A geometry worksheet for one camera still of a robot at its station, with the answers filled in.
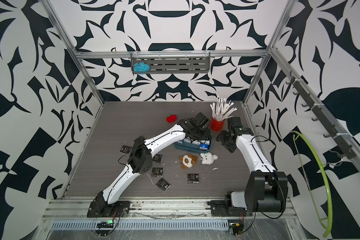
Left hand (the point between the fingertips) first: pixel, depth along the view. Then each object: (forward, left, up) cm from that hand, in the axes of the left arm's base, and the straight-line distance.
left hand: (207, 133), depth 91 cm
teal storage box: (-2, +11, -9) cm, 15 cm away
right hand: (-5, -7, +1) cm, 8 cm away
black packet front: (-26, +26, -8) cm, 38 cm away
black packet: (-19, +29, -9) cm, 36 cm away
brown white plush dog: (-14, +12, -7) cm, 19 cm away
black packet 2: (-23, +10, -8) cm, 27 cm away
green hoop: (-36, -33, +22) cm, 53 cm away
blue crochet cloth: (+33, +38, +24) cm, 56 cm away
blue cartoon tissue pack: (-5, +2, -8) cm, 9 cm away
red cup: (+7, -8, -2) cm, 10 cm away
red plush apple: (+19, +22, -8) cm, 30 cm away
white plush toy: (-12, 0, -7) cm, 14 cm away
